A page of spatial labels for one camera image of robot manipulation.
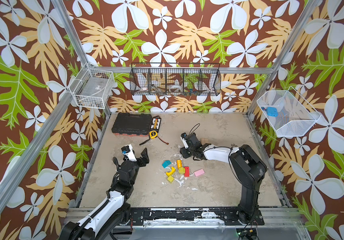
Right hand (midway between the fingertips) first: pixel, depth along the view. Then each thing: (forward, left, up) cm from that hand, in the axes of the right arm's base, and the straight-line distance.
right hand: (182, 149), depth 98 cm
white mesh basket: (+2, -59, +27) cm, 65 cm away
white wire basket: (+22, +54, +33) cm, 67 cm away
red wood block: (-15, -2, 0) cm, 16 cm away
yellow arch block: (-15, +7, 0) cm, 16 cm away
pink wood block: (-16, -9, -1) cm, 18 cm away
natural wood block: (+8, -16, -2) cm, 18 cm away
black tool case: (+21, +38, +2) cm, 43 cm away
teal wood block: (-10, +11, 0) cm, 15 cm away
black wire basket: (+36, +4, +30) cm, 47 cm away
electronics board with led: (-45, -30, -4) cm, 54 cm away
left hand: (-7, +26, +14) cm, 30 cm away
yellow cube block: (-20, +8, +1) cm, 22 cm away
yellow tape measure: (+12, +20, +1) cm, 23 cm away
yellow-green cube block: (-15, +2, +1) cm, 15 cm away
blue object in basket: (+11, -52, +24) cm, 58 cm away
